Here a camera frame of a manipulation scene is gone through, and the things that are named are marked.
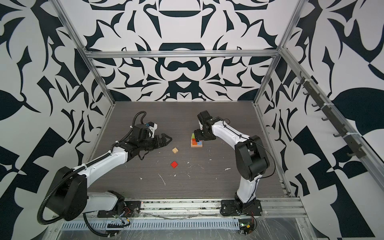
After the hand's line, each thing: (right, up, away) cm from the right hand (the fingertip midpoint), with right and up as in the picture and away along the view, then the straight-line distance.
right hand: (202, 136), depth 92 cm
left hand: (-19, 0, -8) cm, 21 cm away
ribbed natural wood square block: (-16, -9, +2) cm, 19 cm away
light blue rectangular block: (-1, -5, +2) cm, 5 cm away
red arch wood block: (-5, -4, +4) cm, 8 cm away
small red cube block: (-17, -16, -3) cm, 23 cm away
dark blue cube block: (-4, -1, -8) cm, 9 cm away
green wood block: (-5, -1, -2) cm, 6 cm away
